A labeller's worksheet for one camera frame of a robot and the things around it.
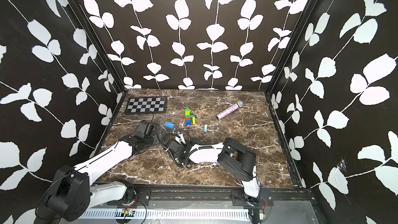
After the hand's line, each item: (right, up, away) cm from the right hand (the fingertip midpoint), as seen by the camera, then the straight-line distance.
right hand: (176, 145), depth 89 cm
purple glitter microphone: (+41, +24, +19) cm, 51 cm away
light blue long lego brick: (-6, +10, +11) cm, 16 cm away
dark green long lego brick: (+7, +16, +15) cm, 23 cm away
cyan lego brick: (+17, +10, +7) cm, 21 cm away
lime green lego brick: (+5, +19, +16) cm, 25 cm away
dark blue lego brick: (+6, +12, +12) cm, 18 cm away
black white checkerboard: (-25, +23, +19) cm, 39 cm away
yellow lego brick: (+10, +13, +12) cm, 20 cm away
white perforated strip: (0, -27, -18) cm, 32 cm away
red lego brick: (+5, +14, +15) cm, 21 cm away
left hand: (-11, +6, 0) cm, 12 cm away
